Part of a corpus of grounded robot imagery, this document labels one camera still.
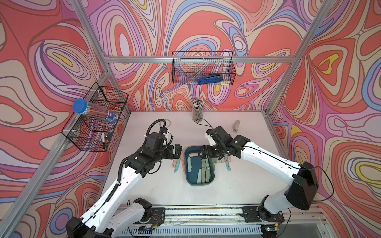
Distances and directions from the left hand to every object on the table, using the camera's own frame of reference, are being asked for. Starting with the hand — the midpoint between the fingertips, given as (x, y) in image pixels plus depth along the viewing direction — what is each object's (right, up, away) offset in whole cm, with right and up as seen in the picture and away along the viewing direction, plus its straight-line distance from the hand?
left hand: (176, 147), depth 75 cm
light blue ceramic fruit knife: (0, -13, +16) cm, 21 cm away
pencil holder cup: (+12, +22, +29) cm, 38 cm away
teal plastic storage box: (+12, -17, +13) cm, 25 cm away
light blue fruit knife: (+30, -12, +17) cm, 36 cm away
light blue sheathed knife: (+7, -14, +15) cm, 22 cm away
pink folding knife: (-3, -12, +18) cm, 21 cm away
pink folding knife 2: (+9, -7, +18) cm, 22 cm away
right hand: (+16, -6, +4) cm, 17 cm away
